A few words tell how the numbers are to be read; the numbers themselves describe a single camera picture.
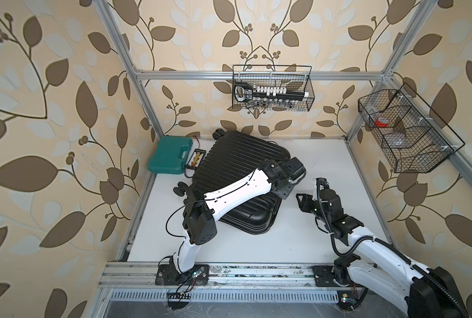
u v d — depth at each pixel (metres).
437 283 0.40
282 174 0.54
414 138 0.72
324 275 0.73
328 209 0.64
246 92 0.84
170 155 1.10
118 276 0.76
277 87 0.80
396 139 0.72
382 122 0.81
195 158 1.11
